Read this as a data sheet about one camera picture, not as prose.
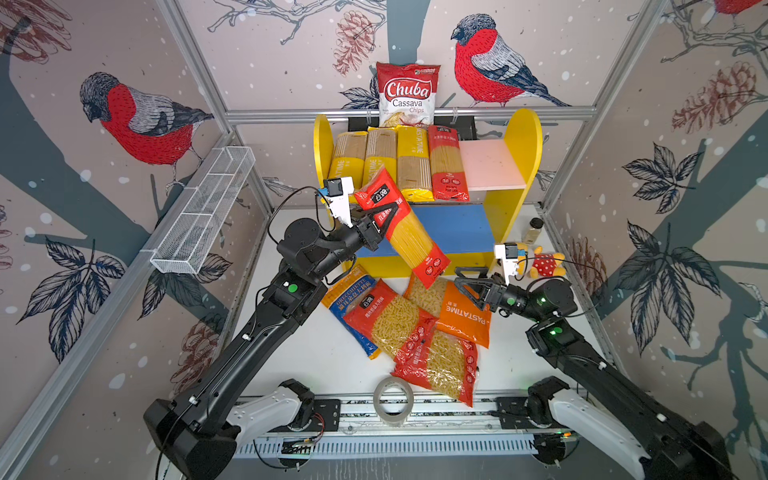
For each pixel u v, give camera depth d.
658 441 0.41
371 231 0.53
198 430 0.37
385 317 0.83
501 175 0.73
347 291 0.92
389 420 0.71
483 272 0.69
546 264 0.97
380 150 0.76
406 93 0.83
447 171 0.70
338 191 0.51
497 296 0.59
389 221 0.57
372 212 0.54
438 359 0.79
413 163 0.73
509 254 0.61
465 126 0.92
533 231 1.04
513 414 0.73
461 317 0.88
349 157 0.75
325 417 0.73
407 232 0.60
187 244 0.71
